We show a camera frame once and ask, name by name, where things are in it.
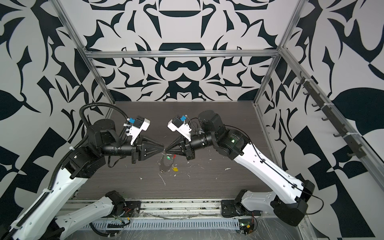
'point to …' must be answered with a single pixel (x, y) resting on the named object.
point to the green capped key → (168, 158)
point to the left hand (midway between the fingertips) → (163, 145)
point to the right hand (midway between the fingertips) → (168, 152)
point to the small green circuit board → (245, 226)
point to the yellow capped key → (175, 169)
